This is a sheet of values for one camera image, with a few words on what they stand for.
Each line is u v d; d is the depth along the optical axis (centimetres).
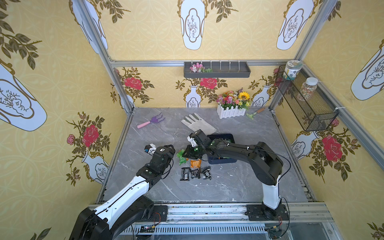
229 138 100
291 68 85
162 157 63
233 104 106
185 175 86
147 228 73
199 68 88
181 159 86
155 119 116
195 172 86
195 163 90
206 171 86
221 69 92
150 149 73
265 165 50
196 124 112
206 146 71
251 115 117
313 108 82
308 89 72
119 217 47
